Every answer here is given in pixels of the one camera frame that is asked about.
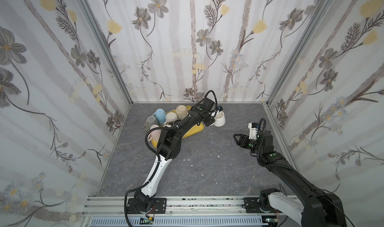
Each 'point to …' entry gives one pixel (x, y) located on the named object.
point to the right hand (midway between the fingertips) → (235, 133)
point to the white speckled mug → (220, 119)
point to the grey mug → (151, 120)
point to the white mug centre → (170, 116)
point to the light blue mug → (160, 115)
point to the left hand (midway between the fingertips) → (209, 114)
